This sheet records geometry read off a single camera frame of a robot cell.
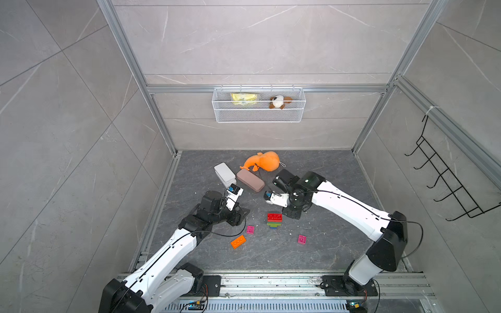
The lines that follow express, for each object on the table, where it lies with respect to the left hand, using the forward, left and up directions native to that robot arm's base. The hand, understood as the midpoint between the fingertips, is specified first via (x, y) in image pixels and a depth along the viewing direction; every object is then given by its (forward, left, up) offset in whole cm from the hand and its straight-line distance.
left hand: (244, 204), depth 79 cm
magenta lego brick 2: (-5, -2, -14) cm, 15 cm away
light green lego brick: (-4, -13, -12) cm, 18 cm away
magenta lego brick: (-10, -25, -17) cm, 32 cm away
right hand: (-2, -19, -1) cm, 19 cm away
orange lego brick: (-10, +3, -16) cm, 19 cm away
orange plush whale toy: (+32, -13, -10) cm, 36 cm away
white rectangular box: (+25, +11, -12) cm, 29 cm away
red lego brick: (-3, -13, -7) cm, 15 cm away
